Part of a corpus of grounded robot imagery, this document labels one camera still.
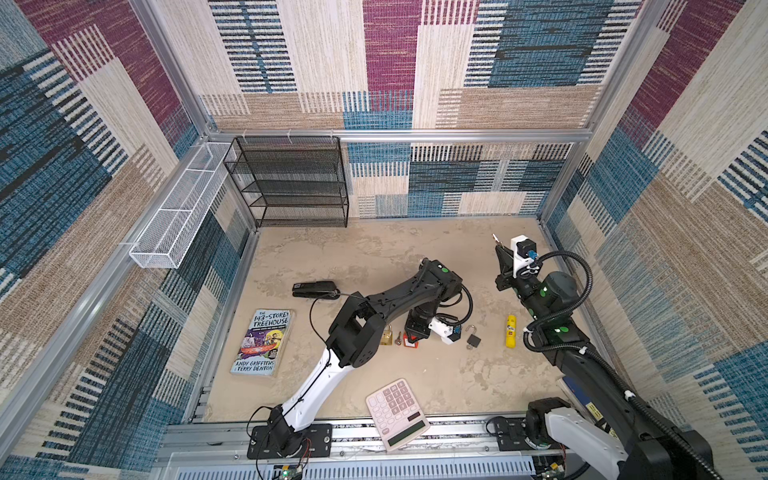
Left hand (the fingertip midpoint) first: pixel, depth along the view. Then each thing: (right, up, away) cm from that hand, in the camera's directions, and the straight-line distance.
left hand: (412, 329), depth 88 cm
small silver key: (-4, -4, +1) cm, 6 cm away
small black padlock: (+18, -3, +1) cm, 19 cm away
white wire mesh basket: (-74, +27, +3) cm, 79 cm away
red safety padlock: (-2, -4, -1) cm, 4 cm away
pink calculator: (-5, -18, -12) cm, 22 cm away
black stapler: (-27, +10, +9) cm, 30 cm away
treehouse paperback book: (-44, -3, 0) cm, 44 cm away
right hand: (+21, +23, -12) cm, 33 cm away
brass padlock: (-7, -3, +1) cm, 8 cm away
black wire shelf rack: (-42, +48, +23) cm, 68 cm away
